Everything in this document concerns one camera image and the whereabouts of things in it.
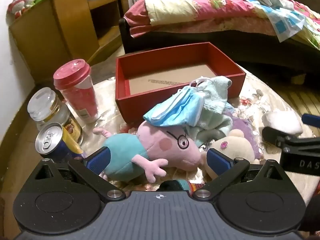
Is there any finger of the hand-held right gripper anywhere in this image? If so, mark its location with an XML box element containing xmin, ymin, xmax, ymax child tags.
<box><xmin>262</xmin><ymin>127</ymin><xmax>320</xmax><ymax>151</ymax></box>
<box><xmin>301</xmin><ymin>114</ymin><xmax>320</xmax><ymax>126</ymax></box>

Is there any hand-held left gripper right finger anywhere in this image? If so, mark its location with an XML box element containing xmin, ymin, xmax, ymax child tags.
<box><xmin>192</xmin><ymin>148</ymin><xmax>285</xmax><ymax>203</ymax></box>

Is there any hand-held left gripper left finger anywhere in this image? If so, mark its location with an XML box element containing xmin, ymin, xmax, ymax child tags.
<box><xmin>34</xmin><ymin>146</ymin><xmax>127</xmax><ymax>203</ymax></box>

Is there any white soft cloth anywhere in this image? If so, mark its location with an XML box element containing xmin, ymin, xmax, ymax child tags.
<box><xmin>261</xmin><ymin>110</ymin><xmax>304</xmax><ymax>134</ymax></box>

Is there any cream plush toy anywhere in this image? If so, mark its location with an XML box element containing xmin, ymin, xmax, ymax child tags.
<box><xmin>205</xmin><ymin>129</ymin><xmax>256</xmax><ymax>180</ymax></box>

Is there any pink pig plush toy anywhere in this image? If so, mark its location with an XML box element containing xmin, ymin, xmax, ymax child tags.
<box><xmin>93</xmin><ymin>120</ymin><xmax>208</xmax><ymax>182</ymax></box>

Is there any light green towel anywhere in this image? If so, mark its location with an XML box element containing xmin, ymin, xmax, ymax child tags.
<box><xmin>186</xmin><ymin>76</ymin><xmax>234</xmax><ymax>146</ymax></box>

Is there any blue face mask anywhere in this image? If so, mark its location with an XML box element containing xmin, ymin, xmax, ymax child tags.
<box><xmin>143</xmin><ymin>85</ymin><xmax>207</xmax><ymax>127</ymax></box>

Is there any red cardboard box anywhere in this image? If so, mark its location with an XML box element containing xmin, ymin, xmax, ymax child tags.
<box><xmin>115</xmin><ymin>42</ymin><xmax>247</xmax><ymax>123</ymax></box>

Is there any purple plush toy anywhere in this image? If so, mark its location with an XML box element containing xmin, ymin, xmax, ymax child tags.
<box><xmin>224</xmin><ymin>105</ymin><xmax>265</xmax><ymax>161</ymax></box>

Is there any dark colourful sock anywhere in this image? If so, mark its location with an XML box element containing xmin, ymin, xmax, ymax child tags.
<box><xmin>159</xmin><ymin>179</ymin><xmax>208</xmax><ymax>198</ymax></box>

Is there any blue yellow drink can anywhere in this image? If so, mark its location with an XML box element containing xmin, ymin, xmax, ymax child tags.
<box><xmin>35</xmin><ymin>122</ymin><xmax>85</xmax><ymax>163</ymax></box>

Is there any red lidded tumbler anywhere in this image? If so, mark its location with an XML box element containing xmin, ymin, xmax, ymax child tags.
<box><xmin>53</xmin><ymin>59</ymin><xmax>98</xmax><ymax>123</ymax></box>

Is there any glass jar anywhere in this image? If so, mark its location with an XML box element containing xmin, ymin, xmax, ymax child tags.
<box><xmin>27</xmin><ymin>87</ymin><xmax>83</xmax><ymax>146</ymax></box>

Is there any blue white patterned sheet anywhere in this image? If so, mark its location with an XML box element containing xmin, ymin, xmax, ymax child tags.
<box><xmin>237</xmin><ymin>0</ymin><xmax>320</xmax><ymax>43</ymax></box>

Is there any wooden cabinet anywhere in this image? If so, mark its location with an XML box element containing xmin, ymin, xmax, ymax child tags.
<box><xmin>9</xmin><ymin>0</ymin><xmax>129</xmax><ymax>83</ymax></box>

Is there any red white plush toy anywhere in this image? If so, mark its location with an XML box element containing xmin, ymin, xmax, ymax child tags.
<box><xmin>7</xmin><ymin>0</ymin><xmax>27</xmax><ymax>19</ymax></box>

